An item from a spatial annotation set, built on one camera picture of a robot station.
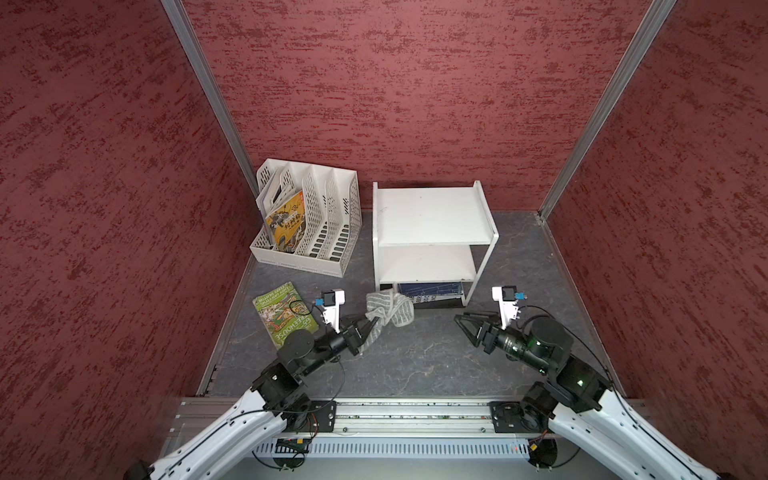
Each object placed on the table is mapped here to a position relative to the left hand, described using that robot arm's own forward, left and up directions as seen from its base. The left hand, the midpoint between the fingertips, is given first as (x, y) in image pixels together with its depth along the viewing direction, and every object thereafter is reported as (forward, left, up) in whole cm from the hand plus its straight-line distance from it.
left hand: (378, 321), depth 69 cm
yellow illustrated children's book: (+36, +33, -6) cm, 49 cm away
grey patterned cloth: (+3, -2, +2) cm, 4 cm away
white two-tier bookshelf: (+16, -11, +13) cm, 23 cm away
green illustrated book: (+11, +30, -18) cm, 37 cm away
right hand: (0, -19, -1) cm, 19 cm away
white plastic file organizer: (+44, +18, -4) cm, 48 cm away
